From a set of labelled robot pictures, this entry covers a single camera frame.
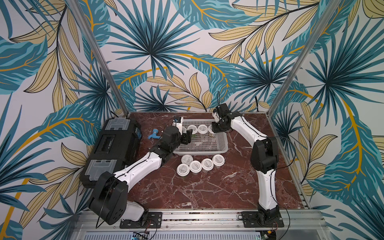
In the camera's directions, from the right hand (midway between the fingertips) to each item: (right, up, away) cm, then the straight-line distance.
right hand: (215, 128), depth 99 cm
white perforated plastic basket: (0, -11, +2) cm, 11 cm away
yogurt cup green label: (-14, -5, +4) cm, 16 cm away
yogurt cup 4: (0, -19, -11) cm, 22 cm away
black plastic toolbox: (-56, -10, -18) cm, 60 cm away
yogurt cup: (-8, -1, +2) cm, 8 cm away
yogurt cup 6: (-13, -22, -13) cm, 29 cm away
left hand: (-18, -1, -16) cm, 24 cm away
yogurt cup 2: (-3, -1, -1) cm, 4 cm away
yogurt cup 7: (-6, -21, -13) cm, 25 cm away
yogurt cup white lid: (-19, -1, -24) cm, 31 cm away
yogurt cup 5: (-20, -23, -15) cm, 34 cm away
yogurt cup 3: (-18, -18, -10) cm, 28 cm away
